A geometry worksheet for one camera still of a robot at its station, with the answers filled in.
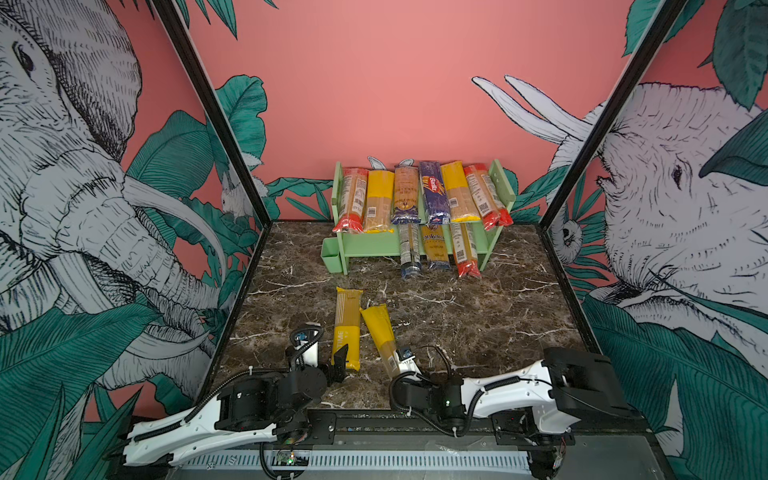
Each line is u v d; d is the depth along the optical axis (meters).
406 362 0.70
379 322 0.90
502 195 0.86
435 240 0.96
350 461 0.70
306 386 0.51
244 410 0.50
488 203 0.84
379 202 0.84
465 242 0.94
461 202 0.86
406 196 0.86
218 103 0.88
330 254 1.06
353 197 0.84
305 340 0.60
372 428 0.75
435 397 0.59
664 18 0.70
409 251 0.92
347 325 0.90
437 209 0.82
